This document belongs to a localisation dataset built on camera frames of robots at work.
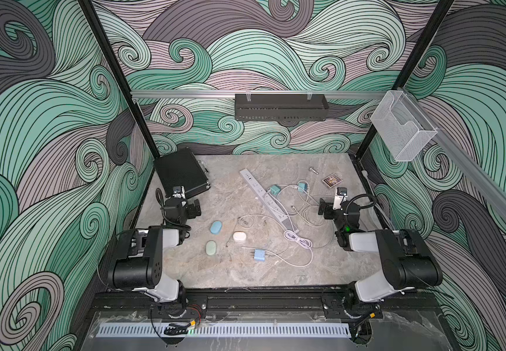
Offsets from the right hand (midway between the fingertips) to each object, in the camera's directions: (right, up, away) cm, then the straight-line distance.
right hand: (331, 199), depth 93 cm
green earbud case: (-51, -19, -7) cm, 55 cm away
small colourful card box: (+6, +8, +14) cm, 17 cm away
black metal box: (-73, +14, +22) cm, 77 cm away
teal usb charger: (-23, +3, +10) cm, 25 cm away
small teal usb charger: (-9, +5, +11) cm, 15 cm away
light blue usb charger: (-32, -21, -10) cm, 39 cm away
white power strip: (-24, -6, -1) cm, 24 cm away
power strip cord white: (-19, -15, -6) cm, 24 cm away
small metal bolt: (-2, +13, +20) cm, 24 cm away
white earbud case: (-40, -15, -5) cm, 43 cm away
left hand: (-64, 0, +1) cm, 64 cm away
